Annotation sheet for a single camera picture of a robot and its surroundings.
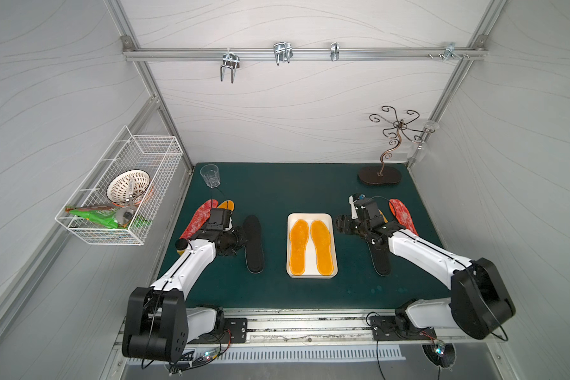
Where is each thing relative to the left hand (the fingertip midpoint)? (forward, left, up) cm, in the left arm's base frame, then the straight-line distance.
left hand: (247, 239), depth 86 cm
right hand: (+8, -36, +3) cm, 37 cm away
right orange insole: (+15, -56, -7) cm, 59 cm away
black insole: (-3, -2, -2) cm, 4 cm away
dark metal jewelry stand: (+39, -59, -5) cm, 71 cm away
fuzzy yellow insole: (+3, -19, -6) cm, 21 cm away
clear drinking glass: (+35, +23, -2) cm, 42 cm away
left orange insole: (+20, +13, -6) cm, 25 cm away
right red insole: (+16, -65, -7) cm, 67 cm away
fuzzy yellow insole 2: (+4, -28, -6) cm, 29 cm away
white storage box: (-8, -24, -8) cm, 26 cm away
